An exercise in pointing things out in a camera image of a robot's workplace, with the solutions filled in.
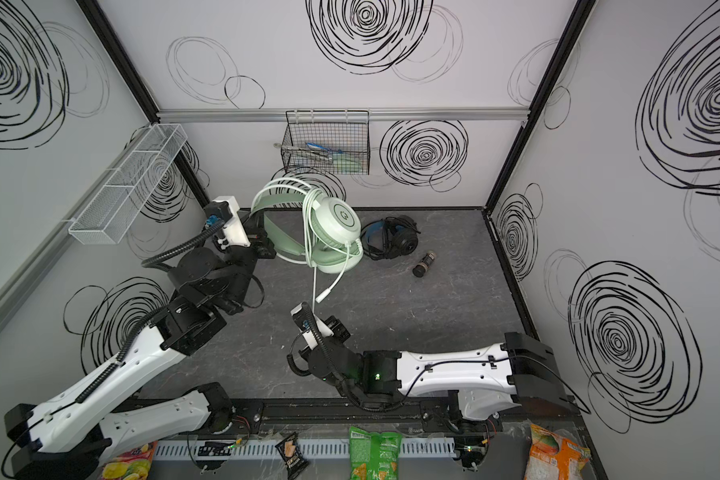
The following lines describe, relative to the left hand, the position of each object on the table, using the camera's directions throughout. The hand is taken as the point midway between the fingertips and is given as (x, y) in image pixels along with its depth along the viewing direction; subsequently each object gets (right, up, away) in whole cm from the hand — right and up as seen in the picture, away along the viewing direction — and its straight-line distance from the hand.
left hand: (258, 209), depth 59 cm
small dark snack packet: (+4, -55, +9) cm, 56 cm away
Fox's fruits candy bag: (-30, -55, +6) cm, 63 cm away
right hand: (+8, -24, +7) cm, 26 cm away
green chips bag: (+23, -54, +7) cm, 59 cm away
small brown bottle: (+40, -17, +41) cm, 59 cm away
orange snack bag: (+63, -54, +7) cm, 83 cm away
